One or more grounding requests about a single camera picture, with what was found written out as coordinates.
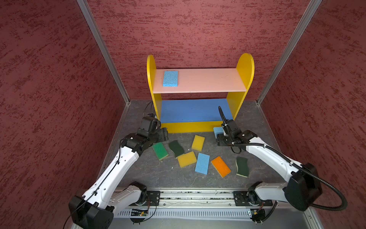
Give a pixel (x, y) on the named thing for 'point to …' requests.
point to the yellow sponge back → (198, 142)
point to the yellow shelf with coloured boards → (178, 115)
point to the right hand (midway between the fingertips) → (222, 142)
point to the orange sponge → (222, 168)
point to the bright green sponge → (159, 150)
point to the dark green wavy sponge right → (243, 169)
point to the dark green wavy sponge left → (175, 147)
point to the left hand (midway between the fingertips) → (160, 136)
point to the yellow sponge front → (187, 159)
